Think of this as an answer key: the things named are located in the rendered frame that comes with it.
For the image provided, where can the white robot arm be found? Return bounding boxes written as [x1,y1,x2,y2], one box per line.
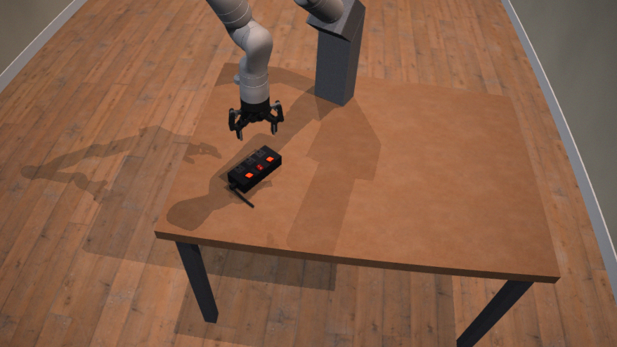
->
[206,0,344,104]

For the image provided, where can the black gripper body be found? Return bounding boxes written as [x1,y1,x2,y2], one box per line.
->
[240,97,272,123]

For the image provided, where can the black power strip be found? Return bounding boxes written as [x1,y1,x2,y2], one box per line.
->
[228,145,282,207]

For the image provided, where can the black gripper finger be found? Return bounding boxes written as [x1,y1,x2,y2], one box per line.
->
[228,108,254,140]
[259,100,284,135]

